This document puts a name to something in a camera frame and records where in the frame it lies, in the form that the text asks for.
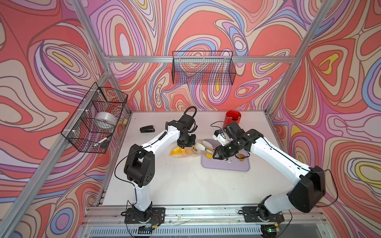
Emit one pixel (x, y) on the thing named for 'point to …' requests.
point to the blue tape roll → (220, 131)
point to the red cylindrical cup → (231, 116)
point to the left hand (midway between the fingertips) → (194, 145)
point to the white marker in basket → (97, 144)
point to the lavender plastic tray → (236, 164)
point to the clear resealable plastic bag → (178, 152)
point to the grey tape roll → (105, 120)
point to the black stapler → (148, 129)
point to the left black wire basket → (92, 125)
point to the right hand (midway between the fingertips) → (218, 159)
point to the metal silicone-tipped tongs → (206, 146)
